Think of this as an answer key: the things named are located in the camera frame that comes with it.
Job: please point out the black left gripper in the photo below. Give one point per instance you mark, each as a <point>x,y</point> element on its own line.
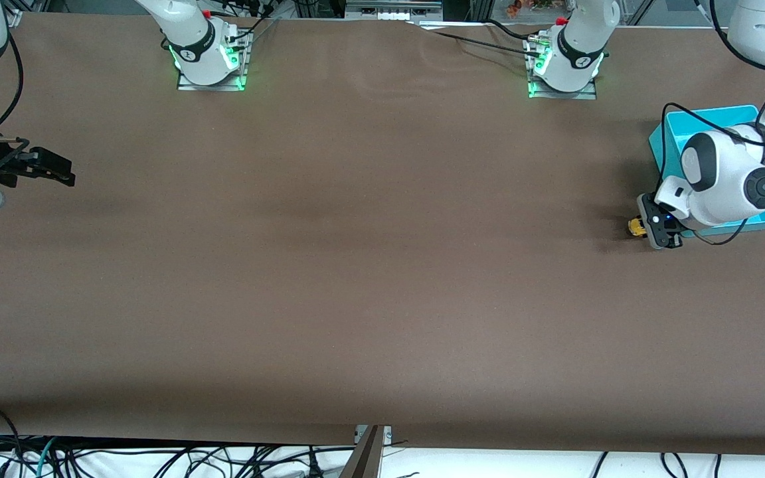
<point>671,241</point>

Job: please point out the yellow beetle toy car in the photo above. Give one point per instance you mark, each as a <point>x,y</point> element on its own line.
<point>635,228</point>

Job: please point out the teal plastic storage bin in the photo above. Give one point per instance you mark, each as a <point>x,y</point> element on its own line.
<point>681,133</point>

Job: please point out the orange background objects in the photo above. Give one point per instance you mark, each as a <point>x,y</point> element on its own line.
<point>518,8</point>

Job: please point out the brown table cover sheet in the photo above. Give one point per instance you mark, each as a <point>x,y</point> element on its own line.
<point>382,299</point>

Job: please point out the grey power strip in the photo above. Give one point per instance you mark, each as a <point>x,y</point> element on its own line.
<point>389,10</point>

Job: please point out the dark table support beam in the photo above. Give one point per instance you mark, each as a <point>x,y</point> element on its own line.
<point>364,461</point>

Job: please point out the aluminium frame corner bracket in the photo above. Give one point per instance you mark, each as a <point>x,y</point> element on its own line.
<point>14,18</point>

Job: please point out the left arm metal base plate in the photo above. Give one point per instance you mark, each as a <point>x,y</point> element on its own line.
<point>582,95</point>

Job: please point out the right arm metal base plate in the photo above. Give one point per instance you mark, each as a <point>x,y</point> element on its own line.
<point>213,87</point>

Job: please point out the small metal table bracket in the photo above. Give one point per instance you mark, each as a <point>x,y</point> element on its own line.
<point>388,435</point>

